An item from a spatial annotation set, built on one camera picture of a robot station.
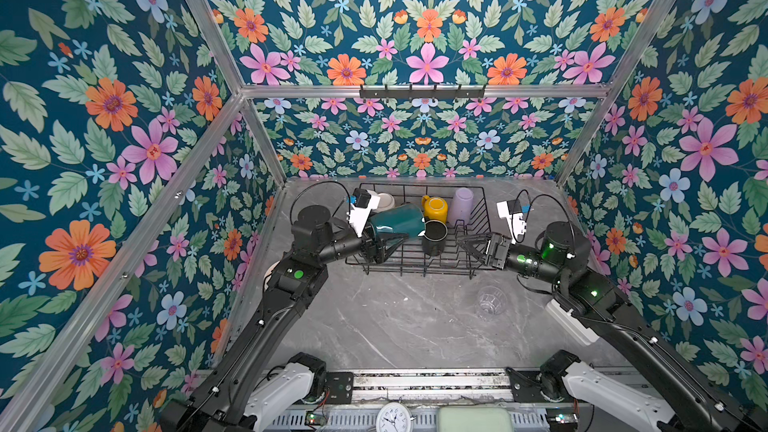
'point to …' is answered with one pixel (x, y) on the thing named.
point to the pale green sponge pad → (474, 419)
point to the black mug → (433, 236)
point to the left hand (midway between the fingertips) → (402, 223)
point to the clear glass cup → (491, 300)
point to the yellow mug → (435, 208)
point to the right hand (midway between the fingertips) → (464, 242)
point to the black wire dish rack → (410, 255)
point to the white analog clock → (393, 417)
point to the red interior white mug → (386, 202)
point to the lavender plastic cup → (460, 207)
